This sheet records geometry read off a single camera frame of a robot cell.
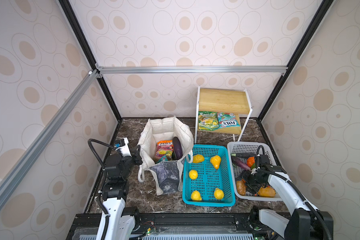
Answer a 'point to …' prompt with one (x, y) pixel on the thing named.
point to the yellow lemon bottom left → (196, 196)
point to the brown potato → (241, 187)
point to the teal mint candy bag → (163, 158)
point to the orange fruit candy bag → (164, 150)
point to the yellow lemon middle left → (193, 174)
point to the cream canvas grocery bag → (167, 178)
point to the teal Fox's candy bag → (227, 120)
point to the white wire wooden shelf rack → (222, 111)
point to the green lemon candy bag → (208, 120)
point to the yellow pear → (215, 161)
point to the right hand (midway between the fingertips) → (240, 181)
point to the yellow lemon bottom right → (218, 193)
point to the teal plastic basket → (221, 178)
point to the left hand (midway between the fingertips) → (142, 144)
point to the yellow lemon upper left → (198, 158)
